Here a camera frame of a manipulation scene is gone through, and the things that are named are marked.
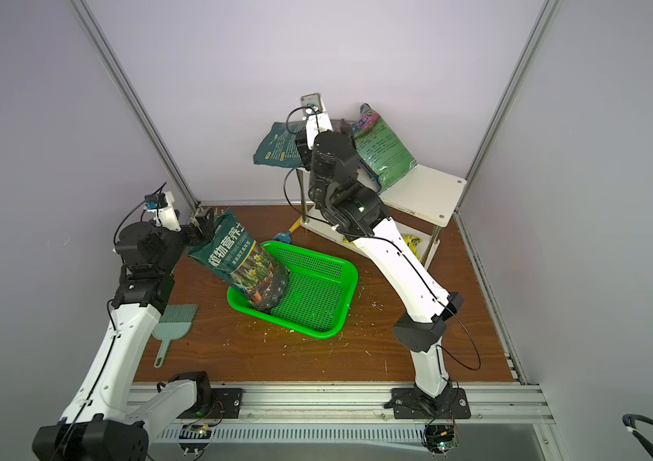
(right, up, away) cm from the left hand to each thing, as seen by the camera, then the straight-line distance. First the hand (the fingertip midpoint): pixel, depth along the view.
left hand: (197, 208), depth 70 cm
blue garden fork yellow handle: (+16, -9, +39) cm, 43 cm away
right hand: (+35, +17, -14) cm, 42 cm away
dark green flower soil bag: (+4, -12, +11) cm, 16 cm away
